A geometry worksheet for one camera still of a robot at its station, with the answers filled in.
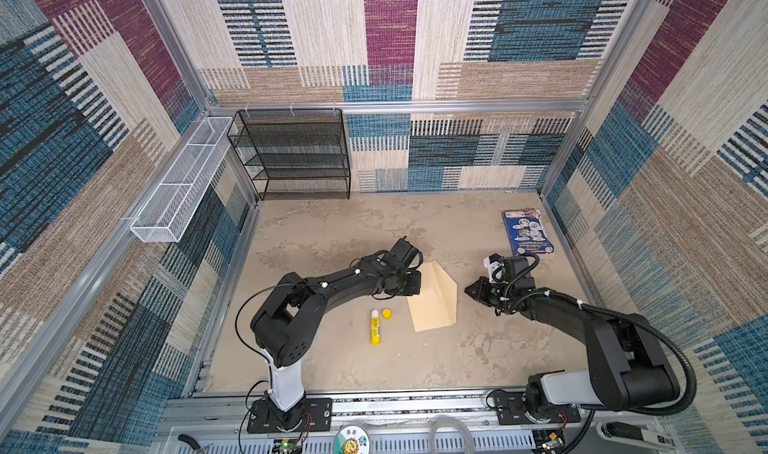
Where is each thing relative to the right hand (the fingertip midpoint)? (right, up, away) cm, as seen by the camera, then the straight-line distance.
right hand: (467, 293), depth 91 cm
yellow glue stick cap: (-24, -5, -3) cm, 25 cm away
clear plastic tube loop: (-8, -27, -17) cm, 33 cm away
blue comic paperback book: (+24, +18, +14) cm, 33 cm away
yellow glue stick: (-27, -8, -5) cm, 29 cm away
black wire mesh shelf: (-56, +47, +18) cm, 75 cm away
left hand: (-14, +3, -2) cm, 15 cm away
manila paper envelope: (-9, -4, +1) cm, 10 cm away
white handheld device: (+31, -26, -23) cm, 47 cm away
